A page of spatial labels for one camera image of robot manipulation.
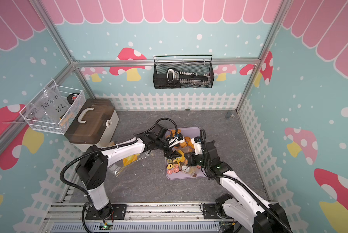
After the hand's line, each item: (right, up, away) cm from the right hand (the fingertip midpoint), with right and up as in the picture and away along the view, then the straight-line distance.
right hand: (184, 154), depth 80 cm
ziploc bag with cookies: (+4, -8, -3) cm, 9 cm away
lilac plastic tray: (0, +4, -1) cm, 4 cm away
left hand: (-3, +1, +5) cm, 6 cm away
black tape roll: (-63, +32, +1) cm, 71 cm away
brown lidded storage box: (-53, +17, +6) cm, 56 cm away
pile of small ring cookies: (-7, -9, +8) cm, 14 cm away
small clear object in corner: (+38, +25, +37) cm, 58 cm away
